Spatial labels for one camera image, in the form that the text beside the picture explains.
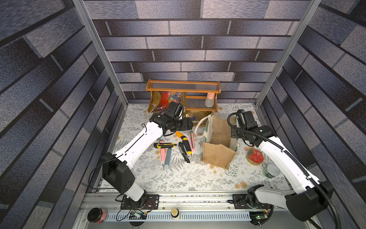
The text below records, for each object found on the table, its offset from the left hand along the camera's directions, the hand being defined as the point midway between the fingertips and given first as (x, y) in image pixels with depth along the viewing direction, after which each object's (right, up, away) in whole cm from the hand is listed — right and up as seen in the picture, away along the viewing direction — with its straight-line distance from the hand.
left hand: (188, 124), depth 78 cm
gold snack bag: (+7, +5, +28) cm, 29 cm away
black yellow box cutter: (-2, -17, +15) cm, 23 cm away
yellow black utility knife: (-19, -15, +14) cm, 28 cm away
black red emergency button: (-43, -41, -15) cm, 61 cm away
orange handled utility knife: (-2, -13, +19) cm, 23 cm away
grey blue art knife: (-13, -21, +13) cm, 28 cm away
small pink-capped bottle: (+15, +15, +18) cm, 28 cm away
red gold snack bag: (-18, +16, +17) cm, 30 cm away
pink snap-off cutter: (+3, -13, +19) cm, 23 cm away
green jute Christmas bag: (+16, -12, -5) cm, 21 cm away
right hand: (+27, -3, +1) cm, 27 cm away
